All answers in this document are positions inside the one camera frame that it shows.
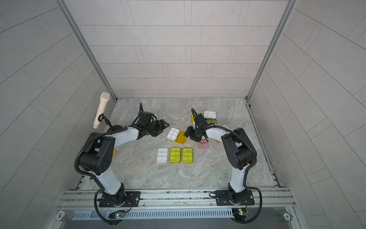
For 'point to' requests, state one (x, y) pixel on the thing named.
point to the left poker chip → (64, 215)
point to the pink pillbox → (203, 146)
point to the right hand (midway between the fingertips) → (186, 135)
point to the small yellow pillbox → (192, 118)
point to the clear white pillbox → (162, 155)
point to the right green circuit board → (239, 214)
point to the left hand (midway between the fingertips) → (169, 126)
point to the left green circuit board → (117, 214)
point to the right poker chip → (284, 216)
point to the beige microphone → (104, 98)
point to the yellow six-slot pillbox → (176, 135)
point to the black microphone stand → (106, 120)
